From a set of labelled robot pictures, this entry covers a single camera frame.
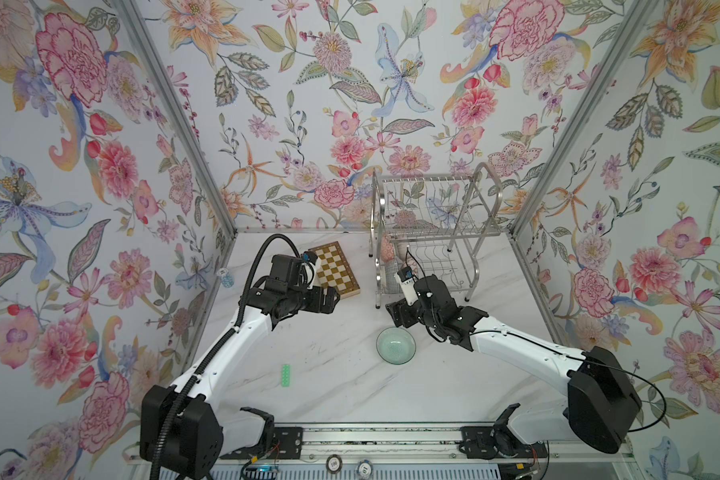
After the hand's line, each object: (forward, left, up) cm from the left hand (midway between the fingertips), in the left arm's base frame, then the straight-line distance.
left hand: (329, 295), depth 81 cm
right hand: (+1, -19, -4) cm, 19 cm away
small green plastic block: (-15, +13, -17) cm, 26 cm away
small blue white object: (+17, +37, -15) cm, 43 cm away
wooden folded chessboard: (+20, 0, -15) cm, 25 cm away
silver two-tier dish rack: (+47, -37, -18) cm, 63 cm away
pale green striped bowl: (-7, -19, -17) cm, 26 cm away
